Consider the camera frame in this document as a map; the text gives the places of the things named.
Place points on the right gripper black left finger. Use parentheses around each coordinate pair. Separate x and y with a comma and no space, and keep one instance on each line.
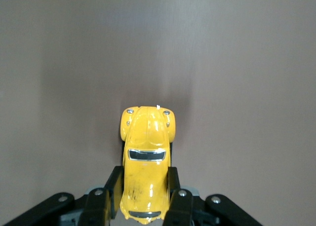
(98,201)

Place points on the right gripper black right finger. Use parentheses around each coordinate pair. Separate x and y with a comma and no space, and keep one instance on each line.
(187,203)

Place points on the yellow beetle toy car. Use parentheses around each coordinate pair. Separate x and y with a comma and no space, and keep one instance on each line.
(146,161)

